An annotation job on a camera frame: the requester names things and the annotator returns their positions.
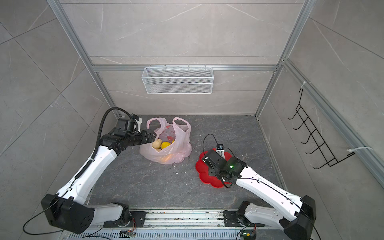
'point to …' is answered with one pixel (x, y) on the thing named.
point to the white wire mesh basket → (178, 80)
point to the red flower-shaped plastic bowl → (202, 169)
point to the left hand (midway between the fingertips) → (149, 132)
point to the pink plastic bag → (179, 131)
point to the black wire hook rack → (329, 158)
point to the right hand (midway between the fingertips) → (215, 166)
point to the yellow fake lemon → (165, 144)
